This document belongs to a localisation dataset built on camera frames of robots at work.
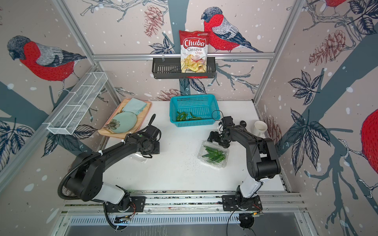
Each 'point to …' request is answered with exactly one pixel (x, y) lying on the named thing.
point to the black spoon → (243, 123)
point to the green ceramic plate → (122, 122)
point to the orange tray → (104, 129)
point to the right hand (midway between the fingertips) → (212, 140)
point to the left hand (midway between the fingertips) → (158, 147)
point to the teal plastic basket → (194, 110)
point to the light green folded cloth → (135, 105)
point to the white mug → (259, 128)
